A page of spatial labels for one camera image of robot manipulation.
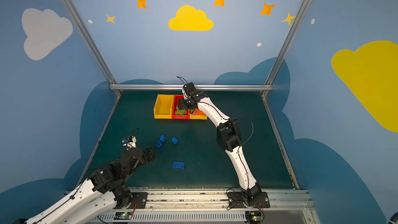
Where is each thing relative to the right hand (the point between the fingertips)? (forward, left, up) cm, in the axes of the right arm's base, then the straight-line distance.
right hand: (182, 103), depth 98 cm
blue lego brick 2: (-20, +11, -10) cm, 25 cm away
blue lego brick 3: (-21, +3, -10) cm, 24 cm away
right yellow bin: (-3, -10, -10) cm, 15 cm away
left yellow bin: (+5, +16, -11) cm, 20 cm away
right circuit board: (-57, -40, -14) cm, 71 cm away
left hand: (-33, +12, 0) cm, 35 cm away
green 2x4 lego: (-1, +2, -8) cm, 9 cm away
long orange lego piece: (-18, -12, +15) cm, 26 cm away
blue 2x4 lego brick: (-35, -1, -12) cm, 37 cm away
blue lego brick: (-24, +13, -11) cm, 29 cm away
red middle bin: (+8, +7, -10) cm, 15 cm away
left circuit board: (-60, +21, -13) cm, 65 cm away
